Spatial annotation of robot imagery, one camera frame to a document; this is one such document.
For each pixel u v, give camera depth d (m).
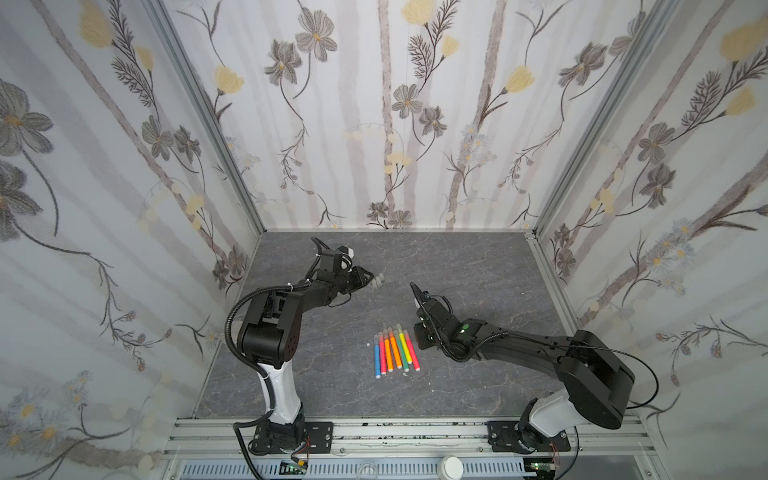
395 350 0.88
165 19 0.69
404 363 0.86
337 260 0.80
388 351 0.88
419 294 0.76
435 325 0.66
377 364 0.85
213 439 0.75
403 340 0.90
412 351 0.88
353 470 0.70
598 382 0.44
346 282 0.86
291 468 0.72
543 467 0.71
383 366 0.85
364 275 0.93
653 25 0.70
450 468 0.62
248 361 0.51
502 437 0.74
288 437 0.67
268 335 0.52
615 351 0.45
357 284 0.88
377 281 1.04
